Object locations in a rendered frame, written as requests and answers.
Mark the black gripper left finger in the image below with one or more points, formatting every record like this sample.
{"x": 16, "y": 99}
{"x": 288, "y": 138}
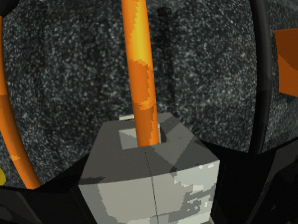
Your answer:
{"x": 59, "y": 201}

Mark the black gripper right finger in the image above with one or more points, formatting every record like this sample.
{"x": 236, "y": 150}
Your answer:
{"x": 243, "y": 180}

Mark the yellow short cylinder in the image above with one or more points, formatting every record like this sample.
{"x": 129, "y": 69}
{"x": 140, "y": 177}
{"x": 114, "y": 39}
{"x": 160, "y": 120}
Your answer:
{"x": 2, "y": 177}

